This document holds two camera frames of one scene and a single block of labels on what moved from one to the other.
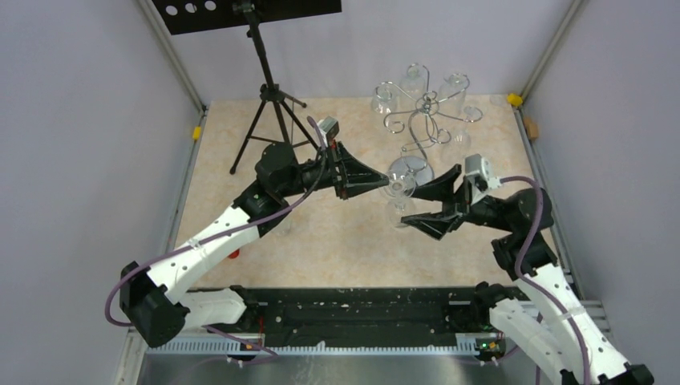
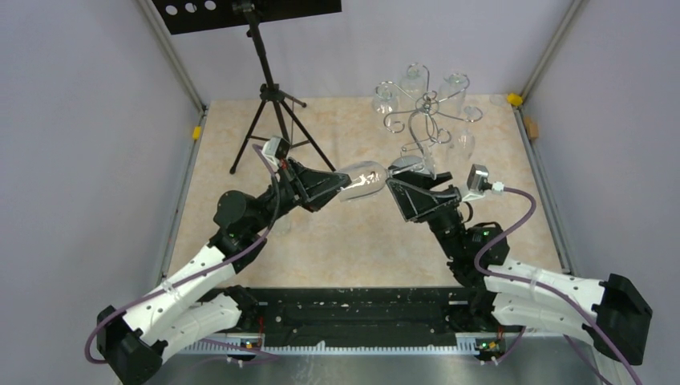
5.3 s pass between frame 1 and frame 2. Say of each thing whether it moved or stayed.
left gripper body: moved
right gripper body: moved
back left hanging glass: stayed
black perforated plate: stayed
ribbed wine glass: stayed
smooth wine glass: moved
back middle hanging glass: stayed
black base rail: stayed
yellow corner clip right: stayed
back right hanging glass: stayed
